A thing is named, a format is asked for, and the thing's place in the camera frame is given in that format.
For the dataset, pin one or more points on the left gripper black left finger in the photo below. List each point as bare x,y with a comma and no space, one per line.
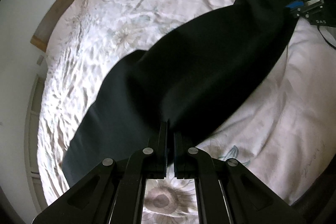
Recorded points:
112,192

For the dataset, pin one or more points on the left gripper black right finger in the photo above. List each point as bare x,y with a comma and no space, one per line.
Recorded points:
227,192

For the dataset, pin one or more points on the black pants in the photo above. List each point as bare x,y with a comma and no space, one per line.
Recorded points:
194,78

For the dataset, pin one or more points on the white floral duvet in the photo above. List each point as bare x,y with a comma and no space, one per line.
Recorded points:
284,134

